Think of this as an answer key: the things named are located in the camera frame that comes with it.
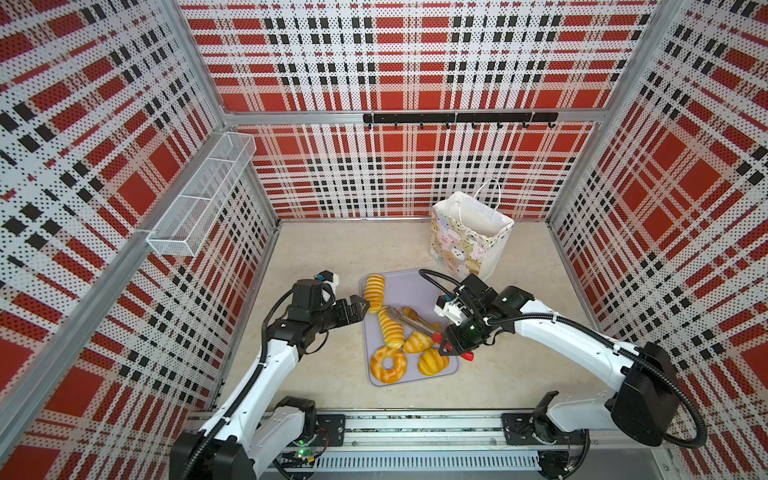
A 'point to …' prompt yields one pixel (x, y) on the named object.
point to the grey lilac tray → (416, 289)
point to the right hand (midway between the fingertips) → (448, 354)
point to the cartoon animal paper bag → (470, 233)
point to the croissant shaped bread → (416, 342)
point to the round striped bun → (431, 362)
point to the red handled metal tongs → (418, 326)
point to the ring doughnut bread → (398, 369)
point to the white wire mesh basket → (183, 226)
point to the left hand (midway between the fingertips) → (358, 312)
